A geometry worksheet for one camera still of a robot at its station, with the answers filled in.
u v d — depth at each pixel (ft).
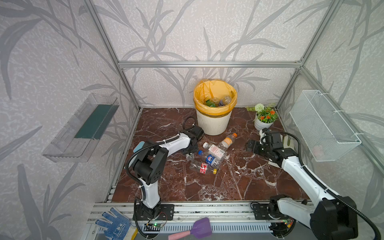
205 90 3.26
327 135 2.09
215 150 2.99
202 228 2.27
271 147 2.07
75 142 2.07
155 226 2.32
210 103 3.31
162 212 2.40
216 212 2.47
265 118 3.16
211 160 2.84
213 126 3.11
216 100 3.41
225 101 3.07
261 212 2.41
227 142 3.14
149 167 1.60
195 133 2.51
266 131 2.49
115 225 2.31
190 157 2.86
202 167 2.74
